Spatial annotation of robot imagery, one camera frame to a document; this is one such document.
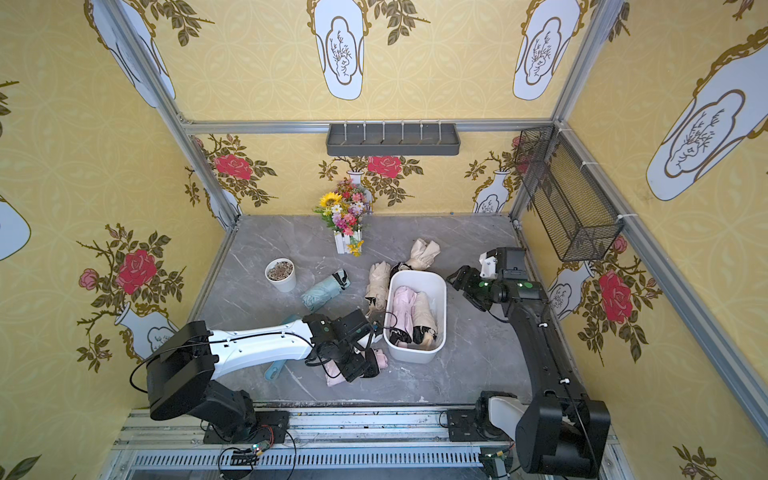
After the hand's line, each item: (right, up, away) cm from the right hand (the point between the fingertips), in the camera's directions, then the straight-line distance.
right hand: (462, 282), depth 81 cm
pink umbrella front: (-23, -21, 0) cm, 31 cm away
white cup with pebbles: (-54, +1, +14) cm, 56 cm away
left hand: (-31, -21, +3) cm, 37 cm away
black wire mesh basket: (+27, +18, -7) cm, 33 cm away
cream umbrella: (-23, -1, +16) cm, 28 cm away
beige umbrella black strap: (-10, -14, +3) cm, 17 cm away
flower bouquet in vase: (-34, +22, +20) cm, 45 cm away
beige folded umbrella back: (-9, +7, +19) cm, 22 cm away
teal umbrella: (-40, -4, +14) cm, 42 cm away
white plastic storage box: (-7, -2, +6) cm, 9 cm away
